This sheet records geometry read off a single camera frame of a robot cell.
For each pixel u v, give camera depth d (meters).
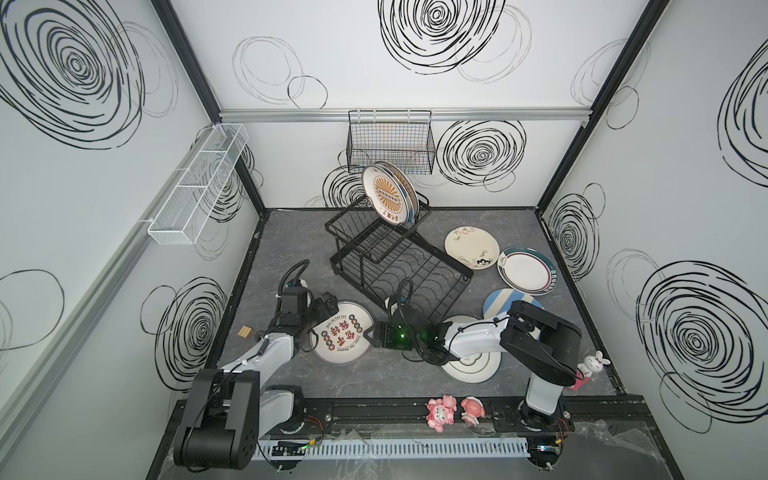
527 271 1.05
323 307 0.80
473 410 0.73
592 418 0.75
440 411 0.72
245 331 0.87
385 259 0.77
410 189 0.77
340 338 0.87
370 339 0.79
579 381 0.75
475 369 0.81
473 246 1.06
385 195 0.86
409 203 0.77
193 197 0.76
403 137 0.96
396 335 0.78
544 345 0.47
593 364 0.75
